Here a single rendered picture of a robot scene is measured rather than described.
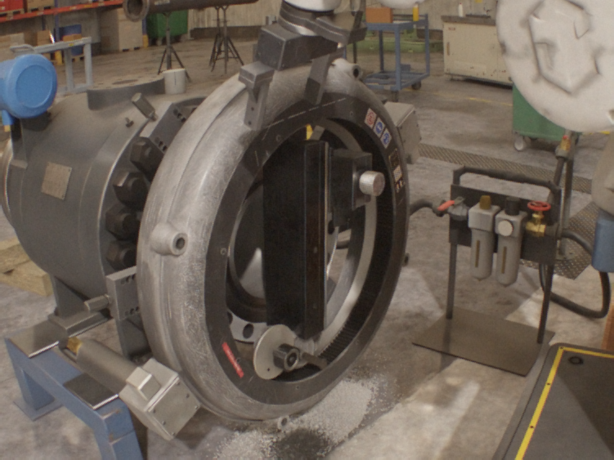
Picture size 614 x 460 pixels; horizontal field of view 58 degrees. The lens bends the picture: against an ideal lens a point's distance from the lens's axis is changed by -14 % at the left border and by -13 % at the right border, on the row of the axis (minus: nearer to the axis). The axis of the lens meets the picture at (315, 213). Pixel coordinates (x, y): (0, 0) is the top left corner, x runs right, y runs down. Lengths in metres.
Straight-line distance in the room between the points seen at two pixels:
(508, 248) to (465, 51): 6.06
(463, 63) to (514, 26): 7.37
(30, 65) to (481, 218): 1.36
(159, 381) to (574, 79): 0.85
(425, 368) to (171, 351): 1.06
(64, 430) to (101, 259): 0.68
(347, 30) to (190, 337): 0.55
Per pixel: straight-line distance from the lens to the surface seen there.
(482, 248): 1.96
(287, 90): 1.11
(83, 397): 1.51
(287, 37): 0.84
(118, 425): 1.49
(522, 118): 4.49
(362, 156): 1.19
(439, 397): 1.85
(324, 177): 1.18
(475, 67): 7.77
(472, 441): 1.69
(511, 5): 0.52
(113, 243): 1.34
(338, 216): 1.48
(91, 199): 1.35
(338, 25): 0.83
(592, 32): 0.48
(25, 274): 2.73
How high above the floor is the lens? 1.10
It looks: 20 degrees down
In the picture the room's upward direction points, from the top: 2 degrees counter-clockwise
